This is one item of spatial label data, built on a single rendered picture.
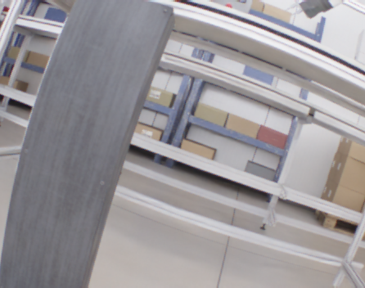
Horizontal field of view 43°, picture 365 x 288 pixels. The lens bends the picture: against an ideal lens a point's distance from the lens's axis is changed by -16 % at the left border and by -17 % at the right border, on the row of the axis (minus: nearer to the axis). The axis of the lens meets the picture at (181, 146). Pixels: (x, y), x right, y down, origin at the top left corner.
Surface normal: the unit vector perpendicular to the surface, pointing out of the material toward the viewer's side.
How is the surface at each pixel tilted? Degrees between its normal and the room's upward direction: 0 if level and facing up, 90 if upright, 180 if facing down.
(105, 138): 90
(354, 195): 90
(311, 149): 90
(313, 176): 90
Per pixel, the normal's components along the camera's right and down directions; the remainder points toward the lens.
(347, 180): -0.11, 0.04
